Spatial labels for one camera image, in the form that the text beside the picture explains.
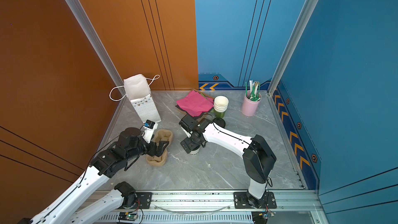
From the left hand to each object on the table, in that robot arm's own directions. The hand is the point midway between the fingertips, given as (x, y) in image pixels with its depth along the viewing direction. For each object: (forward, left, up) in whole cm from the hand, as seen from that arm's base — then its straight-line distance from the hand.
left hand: (161, 137), depth 74 cm
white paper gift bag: (+36, +23, -4) cm, 43 cm away
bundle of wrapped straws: (+34, -52, -1) cm, 62 cm away
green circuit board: (-29, +15, -21) cm, 39 cm away
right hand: (+2, -14, -10) cm, 17 cm away
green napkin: (+41, -21, -15) cm, 49 cm away
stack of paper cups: (+28, -31, -6) cm, 42 cm away
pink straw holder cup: (+30, -51, -12) cm, 60 cm away
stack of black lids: (+20, -31, -15) cm, 40 cm away
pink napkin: (+34, -14, -14) cm, 39 cm away
